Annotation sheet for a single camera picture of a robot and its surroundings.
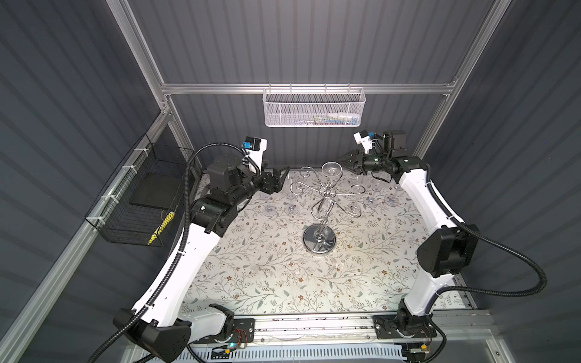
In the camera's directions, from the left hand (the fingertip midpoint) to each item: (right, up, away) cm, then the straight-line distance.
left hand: (279, 163), depth 64 cm
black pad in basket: (-41, -7, +9) cm, 42 cm away
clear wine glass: (+18, -1, +14) cm, 23 cm away
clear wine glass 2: (+3, -16, +41) cm, 44 cm away
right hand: (+20, +2, +13) cm, 24 cm away
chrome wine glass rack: (+15, -27, +28) cm, 42 cm away
